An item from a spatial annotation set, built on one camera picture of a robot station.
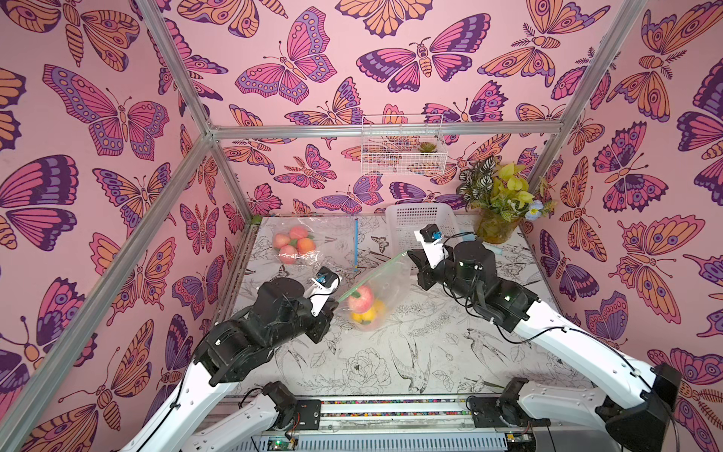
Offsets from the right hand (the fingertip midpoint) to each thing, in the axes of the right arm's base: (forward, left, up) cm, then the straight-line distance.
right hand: (414, 248), depth 70 cm
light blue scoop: (+31, -29, -31) cm, 53 cm away
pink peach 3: (+27, +40, -26) cm, 54 cm away
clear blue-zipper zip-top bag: (+28, +33, -32) cm, 54 cm away
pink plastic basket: (+36, -1, -27) cm, 45 cm away
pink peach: (-11, +12, -8) cm, 18 cm away
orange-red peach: (+21, +35, -26) cm, 49 cm away
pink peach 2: (+16, +41, -25) cm, 51 cm away
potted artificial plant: (+30, -33, -9) cm, 45 cm away
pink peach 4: (+23, +45, -26) cm, 57 cm away
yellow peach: (-12, +10, -13) cm, 21 cm away
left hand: (-13, +18, -3) cm, 23 cm away
